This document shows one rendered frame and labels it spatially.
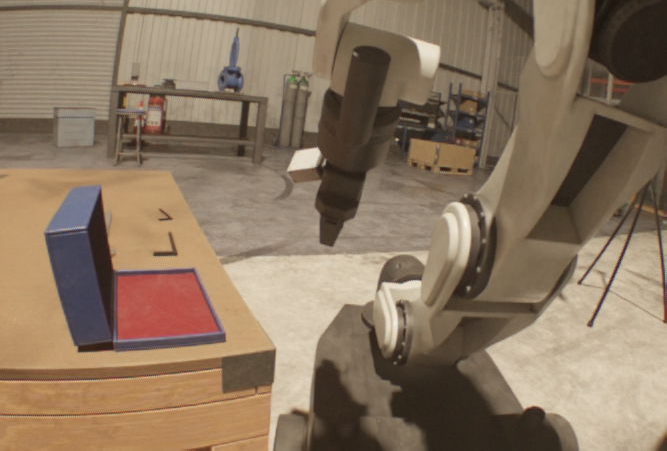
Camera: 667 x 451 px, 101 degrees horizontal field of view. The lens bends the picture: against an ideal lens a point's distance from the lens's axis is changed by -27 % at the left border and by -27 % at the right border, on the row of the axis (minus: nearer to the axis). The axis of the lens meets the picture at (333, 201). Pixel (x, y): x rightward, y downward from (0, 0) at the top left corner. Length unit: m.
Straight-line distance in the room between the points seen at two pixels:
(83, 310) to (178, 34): 7.94
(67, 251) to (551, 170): 0.42
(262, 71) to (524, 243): 8.04
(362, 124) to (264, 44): 8.06
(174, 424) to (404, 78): 0.41
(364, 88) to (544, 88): 0.16
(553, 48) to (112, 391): 0.49
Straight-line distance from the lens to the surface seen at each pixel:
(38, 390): 0.39
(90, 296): 0.34
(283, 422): 0.68
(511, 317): 0.59
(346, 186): 0.45
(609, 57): 0.36
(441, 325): 0.56
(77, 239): 0.32
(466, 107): 10.46
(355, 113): 0.35
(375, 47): 0.35
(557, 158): 0.35
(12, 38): 9.02
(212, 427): 0.43
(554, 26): 0.35
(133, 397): 0.38
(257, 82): 8.25
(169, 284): 0.48
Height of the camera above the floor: 0.69
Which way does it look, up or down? 12 degrees down
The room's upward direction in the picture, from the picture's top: 8 degrees clockwise
